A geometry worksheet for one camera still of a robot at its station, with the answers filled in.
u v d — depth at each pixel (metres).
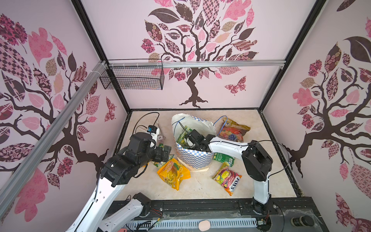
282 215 0.68
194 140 0.71
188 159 0.75
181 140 0.92
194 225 0.70
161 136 0.97
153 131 0.55
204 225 0.68
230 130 1.00
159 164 0.86
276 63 0.92
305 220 0.62
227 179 0.79
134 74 0.95
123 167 0.40
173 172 0.78
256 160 0.50
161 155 0.56
